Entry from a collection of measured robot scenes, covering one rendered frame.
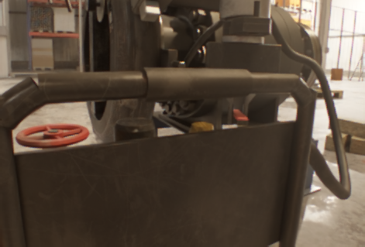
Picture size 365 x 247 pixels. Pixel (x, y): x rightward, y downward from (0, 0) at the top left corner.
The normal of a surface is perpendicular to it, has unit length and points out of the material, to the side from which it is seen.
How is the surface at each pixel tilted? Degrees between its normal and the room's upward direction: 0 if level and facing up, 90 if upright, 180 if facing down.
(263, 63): 90
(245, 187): 90
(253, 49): 90
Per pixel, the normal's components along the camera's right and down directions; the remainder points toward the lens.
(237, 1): -0.47, 0.16
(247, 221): 0.48, 0.18
